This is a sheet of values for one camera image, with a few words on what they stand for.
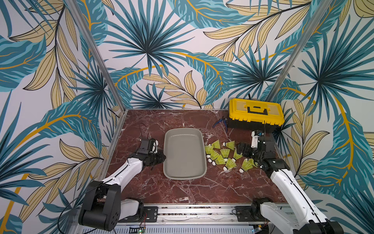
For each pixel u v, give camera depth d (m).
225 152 0.93
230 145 0.95
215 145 0.96
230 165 0.87
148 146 0.69
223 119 1.13
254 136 0.72
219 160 0.89
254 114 0.97
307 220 0.40
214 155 0.90
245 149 0.72
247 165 0.86
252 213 0.73
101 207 0.41
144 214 0.73
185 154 0.93
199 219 0.73
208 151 0.93
